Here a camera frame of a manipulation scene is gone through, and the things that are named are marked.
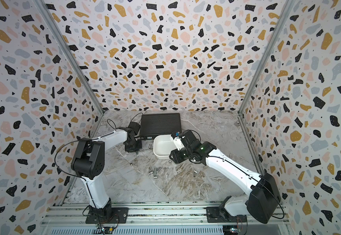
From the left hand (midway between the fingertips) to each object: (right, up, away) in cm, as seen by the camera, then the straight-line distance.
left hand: (139, 149), depth 98 cm
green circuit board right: (+53, -35, -27) cm, 69 cm away
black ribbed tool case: (+8, +16, +9) cm, 20 cm away
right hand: (+23, 0, -20) cm, 31 cm away
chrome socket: (+21, -7, -5) cm, 22 cm away
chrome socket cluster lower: (+12, -13, -10) cm, 20 cm away
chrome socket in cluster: (+10, -12, -10) cm, 19 cm away
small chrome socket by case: (+7, +2, +3) cm, 7 cm away
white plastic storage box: (+15, +1, +5) cm, 16 cm away
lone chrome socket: (+36, -13, -10) cm, 39 cm away
